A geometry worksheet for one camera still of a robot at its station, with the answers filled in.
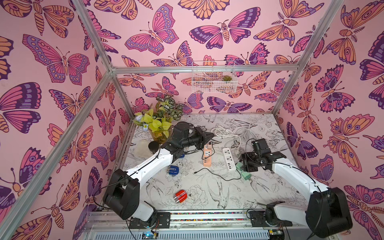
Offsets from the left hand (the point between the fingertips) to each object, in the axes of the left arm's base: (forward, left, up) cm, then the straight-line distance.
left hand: (216, 133), depth 73 cm
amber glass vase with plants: (+13, +32, -3) cm, 35 cm away
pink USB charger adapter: (+5, +2, -20) cm, 21 cm away
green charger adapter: (-10, -19, -27) cm, 35 cm away
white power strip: (-3, -10, -25) cm, 27 cm away
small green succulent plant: (+39, -9, +7) cm, 40 cm away
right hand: (-3, -14, -19) cm, 24 cm away
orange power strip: (-2, +3, -26) cm, 26 cm away
